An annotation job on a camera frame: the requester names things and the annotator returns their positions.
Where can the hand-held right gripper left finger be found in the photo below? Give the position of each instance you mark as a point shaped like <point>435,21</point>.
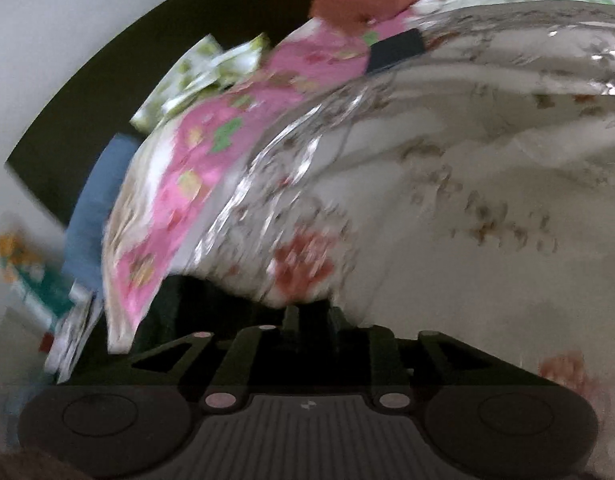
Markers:
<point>290,325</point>

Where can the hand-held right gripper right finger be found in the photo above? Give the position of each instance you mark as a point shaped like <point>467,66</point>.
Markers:
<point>337,322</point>

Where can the black pants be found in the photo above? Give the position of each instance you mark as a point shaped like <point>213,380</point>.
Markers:
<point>172,310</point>

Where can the pink printed blanket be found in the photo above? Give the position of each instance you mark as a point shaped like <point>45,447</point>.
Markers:
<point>197,185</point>

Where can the silver floral quilt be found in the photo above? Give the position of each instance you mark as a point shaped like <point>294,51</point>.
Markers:
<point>462,185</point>

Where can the white printed cloth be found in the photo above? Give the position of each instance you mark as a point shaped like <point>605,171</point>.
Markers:
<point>74,332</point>

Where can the teal orange printed item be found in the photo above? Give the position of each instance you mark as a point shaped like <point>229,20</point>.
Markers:
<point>32,280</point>

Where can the green patterned pillow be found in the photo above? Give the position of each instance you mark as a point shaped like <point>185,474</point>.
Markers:
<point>240,60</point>
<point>177,85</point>

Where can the black rectangular object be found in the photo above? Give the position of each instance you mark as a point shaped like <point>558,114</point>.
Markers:
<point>395,51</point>

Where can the dark headboard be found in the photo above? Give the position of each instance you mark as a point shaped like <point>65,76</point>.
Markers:
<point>112,85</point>

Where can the rust orange cloth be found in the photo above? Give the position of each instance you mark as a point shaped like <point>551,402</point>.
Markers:
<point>367,0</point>

